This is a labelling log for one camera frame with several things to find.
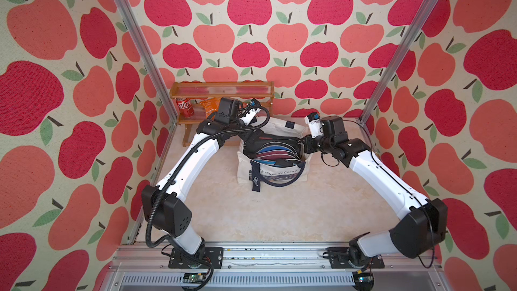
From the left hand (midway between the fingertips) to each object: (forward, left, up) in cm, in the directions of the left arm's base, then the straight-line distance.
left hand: (255, 126), depth 79 cm
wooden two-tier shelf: (+38, +16, -10) cm, 42 cm away
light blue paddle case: (-10, -5, -10) cm, 15 cm away
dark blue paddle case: (-3, -9, -11) cm, 14 cm away
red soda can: (+19, +34, -6) cm, 39 cm away
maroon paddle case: (-7, -9, -10) cm, 15 cm away
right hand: (-3, -20, -6) cm, 21 cm away
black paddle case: (+1, -2, -9) cm, 10 cm away
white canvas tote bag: (-12, +2, -15) cm, 19 cm away
